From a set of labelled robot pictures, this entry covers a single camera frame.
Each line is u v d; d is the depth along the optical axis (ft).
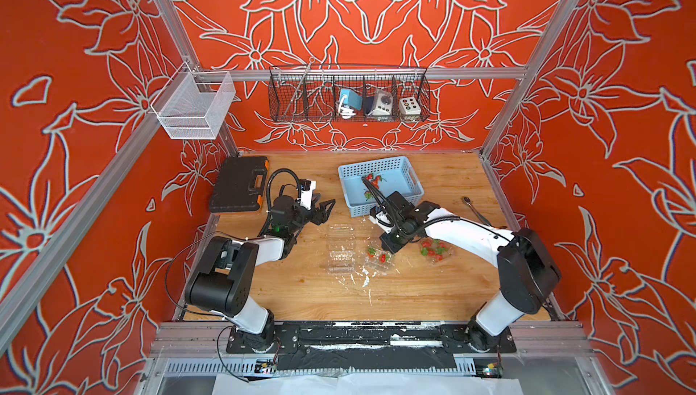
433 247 2.89
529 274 1.46
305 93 3.23
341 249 2.95
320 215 2.64
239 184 3.37
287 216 2.31
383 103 2.97
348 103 2.80
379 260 2.87
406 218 2.15
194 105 3.05
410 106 3.10
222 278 1.50
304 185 2.50
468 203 3.30
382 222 2.39
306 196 2.55
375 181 3.61
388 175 3.62
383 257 2.80
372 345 2.39
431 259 2.80
